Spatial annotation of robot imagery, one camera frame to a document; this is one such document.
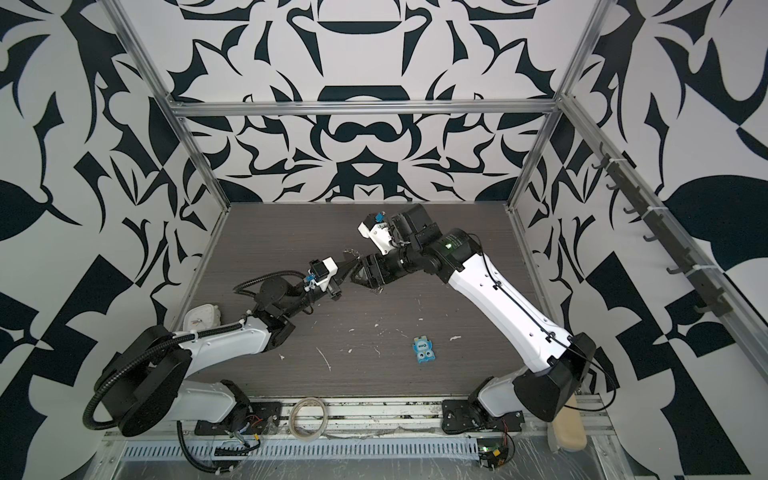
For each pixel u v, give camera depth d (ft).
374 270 1.92
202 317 2.86
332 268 2.00
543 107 3.08
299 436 2.34
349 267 2.35
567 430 2.29
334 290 2.17
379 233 2.05
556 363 1.29
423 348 2.78
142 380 1.39
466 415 2.44
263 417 2.39
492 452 2.32
